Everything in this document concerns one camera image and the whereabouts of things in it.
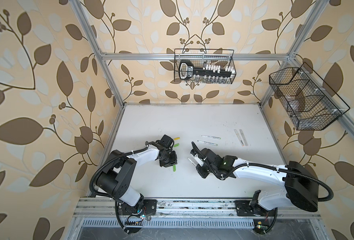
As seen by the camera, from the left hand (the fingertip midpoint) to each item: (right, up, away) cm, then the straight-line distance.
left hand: (178, 162), depth 88 cm
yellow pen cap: (-1, +12, +14) cm, 18 cm away
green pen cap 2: (-2, -4, 0) cm, 4 cm away
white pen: (+8, +2, -6) cm, 10 cm away
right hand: (+11, -2, -6) cm, 13 cm away
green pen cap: (-1, +8, +10) cm, 13 cm away
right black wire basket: (+66, +33, -16) cm, 75 cm away
